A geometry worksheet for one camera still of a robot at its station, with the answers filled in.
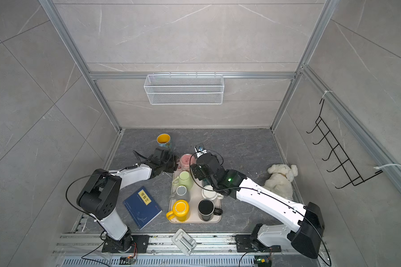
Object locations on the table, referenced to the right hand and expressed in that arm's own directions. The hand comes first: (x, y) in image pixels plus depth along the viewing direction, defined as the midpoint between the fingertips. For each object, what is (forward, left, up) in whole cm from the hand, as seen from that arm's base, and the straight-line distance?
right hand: (202, 161), depth 75 cm
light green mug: (-2, +10, -14) cm, 17 cm away
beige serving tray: (-10, +6, -23) cm, 26 cm away
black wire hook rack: (-8, -57, +7) cm, 58 cm away
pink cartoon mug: (+8, +9, -13) cm, 17 cm away
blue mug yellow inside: (+26, +25, -15) cm, 39 cm away
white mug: (-10, -4, -15) cm, 19 cm away
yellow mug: (-18, +10, -13) cm, 25 cm away
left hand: (+14, +12, -14) cm, 23 cm away
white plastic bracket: (-29, +9, -22) cm, 37 cm away
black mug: (-17, -1, -15) cm, 23 cm away
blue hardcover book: (-13, +32, -23) cm, 41 cm away
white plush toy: (-4, -39, -15) cm, 42 cm away
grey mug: (-10, +11, -14) cm, 20 cm away
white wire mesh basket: (+49, +11, +6) cm, 50 cm away
